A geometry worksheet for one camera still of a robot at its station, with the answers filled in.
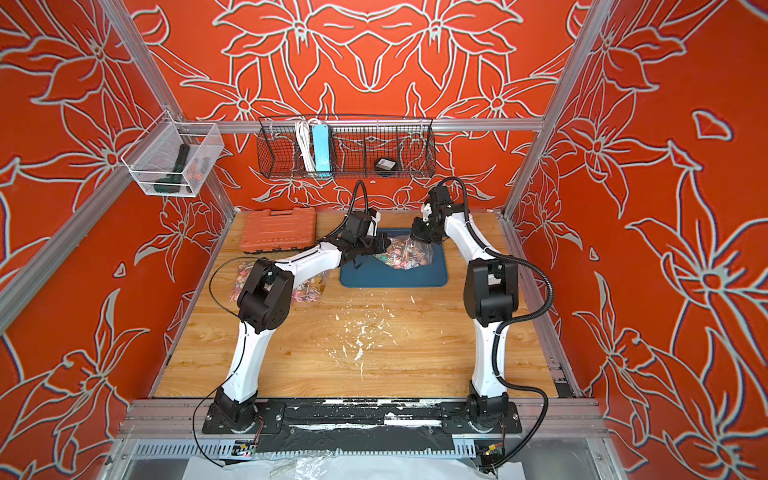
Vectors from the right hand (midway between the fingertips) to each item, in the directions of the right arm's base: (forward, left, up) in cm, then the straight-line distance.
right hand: (415, 231), depth 97 cm
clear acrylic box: (+11, +77, +20) cm, 80 cm away
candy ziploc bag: (-9, +59, -10) cm, 60 cm away
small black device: (+16, +10, +15) cm, 24 cm away
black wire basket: (+24, +26, +17) cm, 39 cm away
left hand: (-1, +7, -2) cm, 8 cm away
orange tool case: (+6, +54, -7) cm, 55 cm away
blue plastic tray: (-9, +13, -10) cm, 19 cm away
